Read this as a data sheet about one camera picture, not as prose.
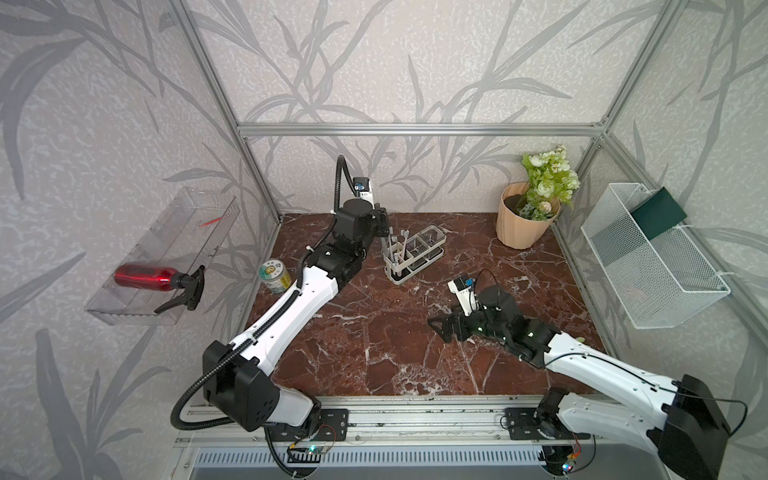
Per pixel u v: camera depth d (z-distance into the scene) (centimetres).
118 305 58
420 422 76
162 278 55
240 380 39
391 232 94
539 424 66
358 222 53
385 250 83
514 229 102
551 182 93
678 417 40
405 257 96
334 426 73
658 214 71
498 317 60
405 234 91
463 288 68
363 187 62
